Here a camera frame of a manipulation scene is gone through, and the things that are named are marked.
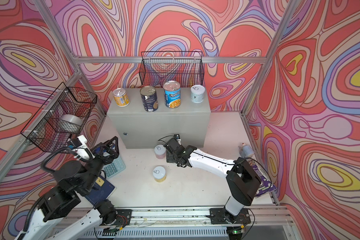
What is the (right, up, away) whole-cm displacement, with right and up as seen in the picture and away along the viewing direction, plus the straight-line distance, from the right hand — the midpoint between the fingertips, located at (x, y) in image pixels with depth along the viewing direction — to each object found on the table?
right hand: (175, 157), depth 86 cm
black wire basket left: (-60, +16, -19) cm, 65 cm away
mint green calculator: (-36, -6, +2) cm, 36 cm away
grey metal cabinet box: (-29, +16, +22) cm, 40 cm away
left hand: (-25, +13, -26) cm, 38 cm away
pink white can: (-10, +3, +7) cm, 13 cm away
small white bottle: (+43, +3, +4) cm, 44 cm away
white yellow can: (-9, -8, -4) cm, 13 cm away
